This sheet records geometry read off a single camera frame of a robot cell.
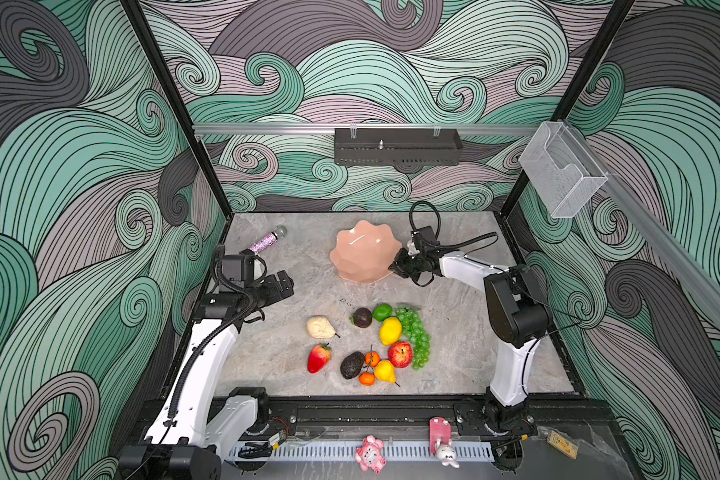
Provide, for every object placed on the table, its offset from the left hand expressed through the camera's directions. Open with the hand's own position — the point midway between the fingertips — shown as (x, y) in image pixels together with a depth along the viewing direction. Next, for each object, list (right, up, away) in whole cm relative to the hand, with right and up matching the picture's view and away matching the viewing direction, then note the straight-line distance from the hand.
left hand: (280, 284), depth 78 cm
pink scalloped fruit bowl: (+24, +7, +26) cm, 36 cm away
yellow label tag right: (+69, -36, -9) cm, 79 cm away
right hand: (+31, +3, +19) cm, 37 cm away
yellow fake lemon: (+30, -15, +8) cm, 35 cm away
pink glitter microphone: (-12, +11, +31) cm, 35 cm away
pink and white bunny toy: (+39, -34, -12) cm, 53 cm away
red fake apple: (+32, -19, 0) cm, 37 cm away
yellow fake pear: (+28, -23, 0) cm, 36 cm away
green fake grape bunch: (+37, -14, +6) cm, 40 cm away
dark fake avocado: (+19, -21, 0) cm, 29 cm away
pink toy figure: (+23, -37, -12) cm, 45 cm away
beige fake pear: (+10, -13, +6) cm, 18 cm away
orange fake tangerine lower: (+23, -25, 0) cm, 34 cm away
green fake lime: (+28, -10, +11) cm, 32 cm away
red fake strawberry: (+10, -21, +3) cm, 23 cm away
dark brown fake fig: (+22, -11, +10) cm, 27 cm away
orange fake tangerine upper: (+25, -21, +4) cm, 33 cm away
